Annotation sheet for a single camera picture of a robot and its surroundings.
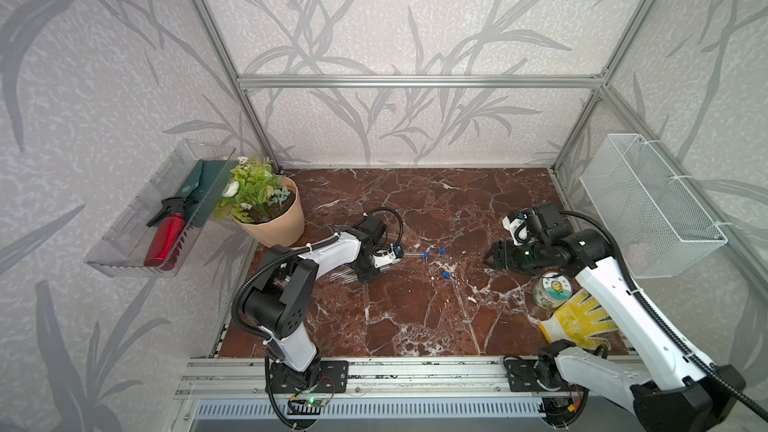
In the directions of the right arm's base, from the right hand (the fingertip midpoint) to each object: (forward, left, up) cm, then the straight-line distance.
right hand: (492, 259), depth 75 cm
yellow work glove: (-10, -25, -19) cm, 33 cm away
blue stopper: (+12, +15, -18) cm, 27 cm away
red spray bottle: (-3, +70, +18) cm, 72 cm away
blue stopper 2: (+13, +10, -18) cm, 24 cm away
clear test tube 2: (+4, +40, -18) cm, 44 cm away
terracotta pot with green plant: (+19, +63, 0) cm, 66 cm away
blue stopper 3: (+4, +9, -18) cm, 21 cm away
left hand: (+6, +33, -18) cm, 39 cm away
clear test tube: (+12, +20, -18) cm, 29 cm away
